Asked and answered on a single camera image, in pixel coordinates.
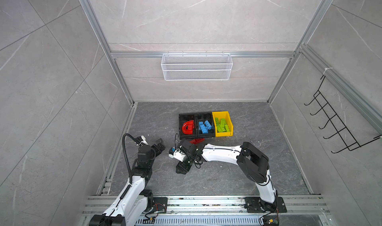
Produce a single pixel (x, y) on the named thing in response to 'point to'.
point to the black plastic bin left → (184, 118)
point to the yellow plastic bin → (226, 116)
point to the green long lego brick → (223, 122)
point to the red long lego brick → (196, 141)
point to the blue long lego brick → (204, 129)
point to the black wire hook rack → (339, 127)
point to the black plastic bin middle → (203, 117)
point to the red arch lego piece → (187, 128)
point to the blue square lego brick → (200, 123)
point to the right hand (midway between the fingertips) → (179, 166)
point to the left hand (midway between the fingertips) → (155, 139)
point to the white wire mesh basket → (196, 67)
